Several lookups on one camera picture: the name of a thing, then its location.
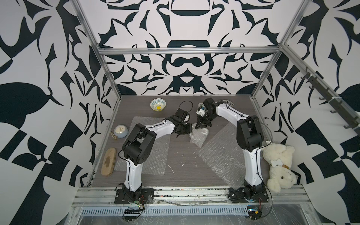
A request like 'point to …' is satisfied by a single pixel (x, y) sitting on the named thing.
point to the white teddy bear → (280, 157)
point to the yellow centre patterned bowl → (158, 104)
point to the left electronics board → (130, 214)
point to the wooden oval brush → (108, 161)
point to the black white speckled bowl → (229, 102)
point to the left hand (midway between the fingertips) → (192, 128)
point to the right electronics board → (254, 212)
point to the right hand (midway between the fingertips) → (195, 124)
